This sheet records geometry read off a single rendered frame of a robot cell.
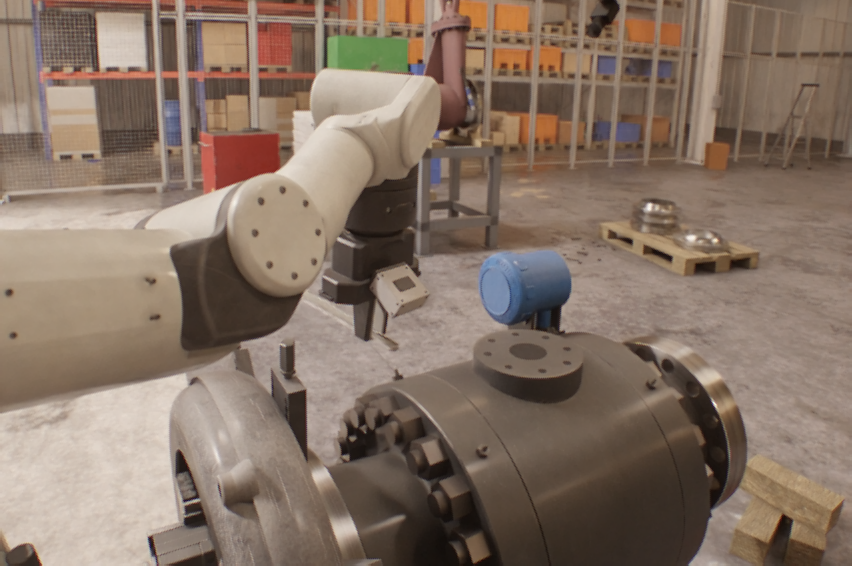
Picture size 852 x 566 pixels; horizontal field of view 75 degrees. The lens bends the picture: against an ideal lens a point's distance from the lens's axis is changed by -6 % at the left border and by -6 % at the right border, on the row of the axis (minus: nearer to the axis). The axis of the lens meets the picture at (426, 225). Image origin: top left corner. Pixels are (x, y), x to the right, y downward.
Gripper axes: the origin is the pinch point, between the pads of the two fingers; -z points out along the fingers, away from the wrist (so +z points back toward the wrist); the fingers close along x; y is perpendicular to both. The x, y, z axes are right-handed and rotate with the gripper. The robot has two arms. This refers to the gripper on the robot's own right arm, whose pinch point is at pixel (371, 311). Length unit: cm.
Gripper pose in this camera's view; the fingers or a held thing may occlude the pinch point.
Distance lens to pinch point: 67.3
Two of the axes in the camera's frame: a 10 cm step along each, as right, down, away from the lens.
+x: 6.9, -1.8, 7.1
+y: -7.2, -2.5, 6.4
